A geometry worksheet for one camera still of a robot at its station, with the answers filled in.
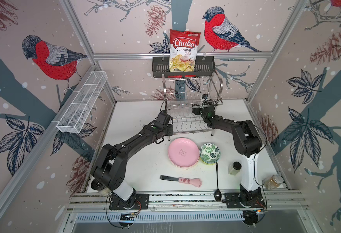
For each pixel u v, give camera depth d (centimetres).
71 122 69
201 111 92
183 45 83
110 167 44
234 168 76
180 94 122
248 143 57
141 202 73
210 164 82
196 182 79
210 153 86
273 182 72
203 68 107
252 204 70
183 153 88
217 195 76
